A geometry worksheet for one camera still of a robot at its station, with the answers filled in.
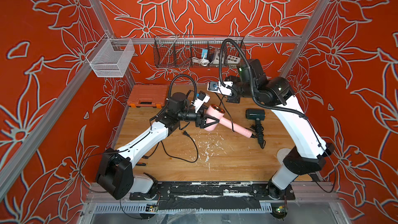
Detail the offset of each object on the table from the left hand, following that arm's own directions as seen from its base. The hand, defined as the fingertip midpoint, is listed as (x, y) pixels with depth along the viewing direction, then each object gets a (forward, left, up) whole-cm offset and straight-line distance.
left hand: (215, 116), depth 68 cm
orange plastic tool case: (+30, +46, -23) cm, 59 cm away
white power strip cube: (+43, -11, +1) cm, 44 cm away
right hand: (+7, 0, +13) cm, 15 cm away
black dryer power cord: (+5, +17, -27) cm, 32 cm away
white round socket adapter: (+38, 0, +4) cm, 38 cm away
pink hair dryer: (-1, 0, +5) cm, 6 cm away
